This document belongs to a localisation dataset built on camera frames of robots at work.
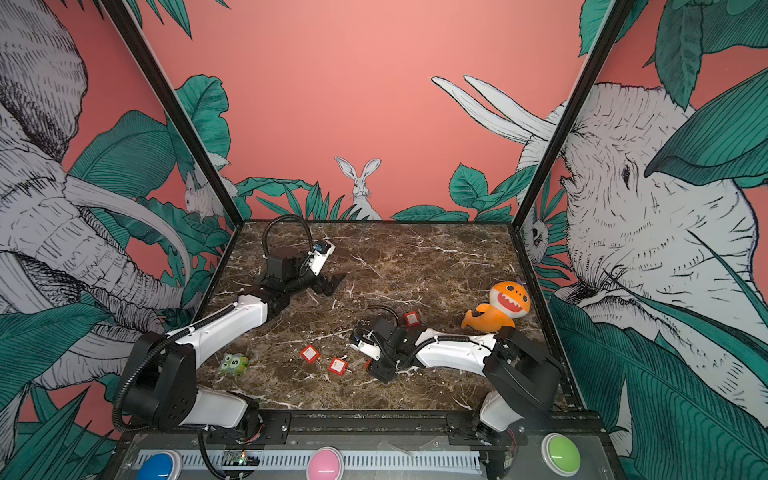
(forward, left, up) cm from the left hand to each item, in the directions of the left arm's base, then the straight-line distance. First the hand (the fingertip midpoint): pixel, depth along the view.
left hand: (332, 259), depth 86 cm
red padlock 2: (-21, +7, -18) cm, 28 cm away
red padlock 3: (-25, -1, -17) cm, 31 cm away
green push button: (-48, -56, -17) cm, 76 cm away
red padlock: (-12, -24, -17) cm, 31 cm away
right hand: (-25, -11, -16) cm, 31 cm away
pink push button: (-48, 0, -17) cm, 51 cm away
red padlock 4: (-28, -10, -8) cm, 31 cm away
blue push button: (-46, +38, -16) cm, 62 cm away
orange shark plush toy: (-10, -52, -10) cm, 54 cm away
